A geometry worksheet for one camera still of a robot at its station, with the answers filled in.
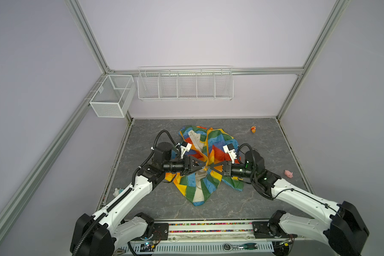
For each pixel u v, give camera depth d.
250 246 0.69
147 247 0.72
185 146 0.70
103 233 0.38
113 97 0.99
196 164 0.71
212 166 0.71
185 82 1.03
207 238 0.72
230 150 0.69
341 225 0.39
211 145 0.98
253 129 1.12
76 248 0.35
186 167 0.62
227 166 0.65
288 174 0.91
